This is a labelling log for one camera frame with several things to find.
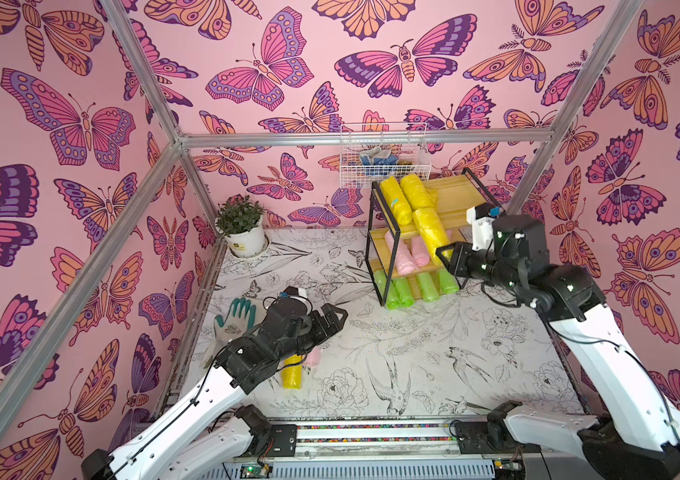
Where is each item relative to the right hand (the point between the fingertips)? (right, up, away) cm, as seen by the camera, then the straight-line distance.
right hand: (445, 247), depth 65 cm
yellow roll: (-37, -35, +16) cm, 53 cm away
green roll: (-11, -9, +31) cm, 34 cm away
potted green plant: (-57, +10, +34) cm, 67 cm away
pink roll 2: (-31, -31, +19) cm, 48 cm away
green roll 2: (-4, -14, +30) cm, 33 cm away
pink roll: (-5, -3, +18) cm, 20 cm away
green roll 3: (+12, -11, +33) cm, 37 cm away
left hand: (-23, -17, +6) cm, 29 cm away
